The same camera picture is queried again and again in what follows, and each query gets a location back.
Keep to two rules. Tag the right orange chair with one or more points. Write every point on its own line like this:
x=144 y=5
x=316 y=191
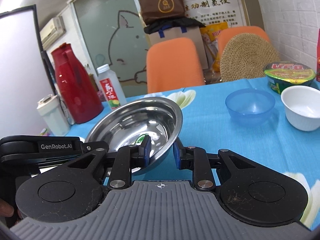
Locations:
x=226 y=34

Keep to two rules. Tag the yellow snack bag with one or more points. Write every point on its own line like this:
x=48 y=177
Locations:
x=210 y=35

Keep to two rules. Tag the stainless steel bowl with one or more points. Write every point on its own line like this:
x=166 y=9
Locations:
x=159 y=118

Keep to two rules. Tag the white poster with calligraphy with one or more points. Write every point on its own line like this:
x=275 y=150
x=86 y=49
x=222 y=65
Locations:
x=208 y=12

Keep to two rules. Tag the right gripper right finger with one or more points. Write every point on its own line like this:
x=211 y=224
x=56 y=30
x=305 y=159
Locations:
x=194 y=159

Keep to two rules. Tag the blue floral tablecloth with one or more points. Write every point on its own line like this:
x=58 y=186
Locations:
x=275 y=143

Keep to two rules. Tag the red snack box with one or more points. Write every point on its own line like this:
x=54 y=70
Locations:
x=318 y=58

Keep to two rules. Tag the white cup with lid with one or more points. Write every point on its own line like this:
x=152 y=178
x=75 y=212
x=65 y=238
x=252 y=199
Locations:
x=50 y=109

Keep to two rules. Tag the brown bag with medal logo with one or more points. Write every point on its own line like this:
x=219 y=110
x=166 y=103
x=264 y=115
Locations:
x=153 y=10

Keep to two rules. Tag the whiteboard with black frame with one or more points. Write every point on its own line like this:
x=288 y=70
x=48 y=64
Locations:
x=25 y=79

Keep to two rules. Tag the orange chair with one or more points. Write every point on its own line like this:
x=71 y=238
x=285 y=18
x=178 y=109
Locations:
x=173 y=64
x=226 y=34

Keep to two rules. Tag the black cloth on box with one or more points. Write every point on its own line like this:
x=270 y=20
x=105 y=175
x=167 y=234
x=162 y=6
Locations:
x=172 y=22

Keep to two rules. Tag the plastic juice bottle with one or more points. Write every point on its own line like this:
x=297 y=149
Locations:
x=111 y=87

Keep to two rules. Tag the white ceramic bowl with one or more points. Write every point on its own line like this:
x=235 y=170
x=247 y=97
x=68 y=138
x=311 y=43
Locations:
x=301 y=105

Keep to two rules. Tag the left orange chair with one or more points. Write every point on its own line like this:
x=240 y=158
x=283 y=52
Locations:
x=173 y=64

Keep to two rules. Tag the woven straw cushion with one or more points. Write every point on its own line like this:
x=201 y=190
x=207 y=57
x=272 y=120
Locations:
x=245 y=56

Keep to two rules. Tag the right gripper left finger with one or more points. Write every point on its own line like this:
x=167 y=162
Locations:
x=129 y=157

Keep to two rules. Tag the person's hand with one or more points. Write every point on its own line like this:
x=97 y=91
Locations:
x=6 y=210

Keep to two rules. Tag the wall air conditioner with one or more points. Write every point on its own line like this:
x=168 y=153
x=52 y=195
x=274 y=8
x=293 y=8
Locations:
x=52 y=31

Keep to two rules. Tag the blue plastic bowl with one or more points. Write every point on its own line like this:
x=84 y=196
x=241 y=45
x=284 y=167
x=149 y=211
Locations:
x=250 y=107

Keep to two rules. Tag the red thermos jug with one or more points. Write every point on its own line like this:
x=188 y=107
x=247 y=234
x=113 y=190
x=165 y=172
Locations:
x=75 y=85

